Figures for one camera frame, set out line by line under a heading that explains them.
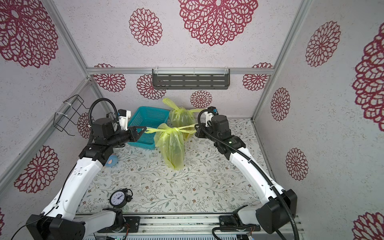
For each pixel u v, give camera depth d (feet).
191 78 3.11
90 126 1.72
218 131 1.82
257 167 1.49
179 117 3.09
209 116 2.17
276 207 1.27
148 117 3.95
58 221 1.21
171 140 2.39
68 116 2.48
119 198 2.61
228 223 2.39
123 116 2.07
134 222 2.43
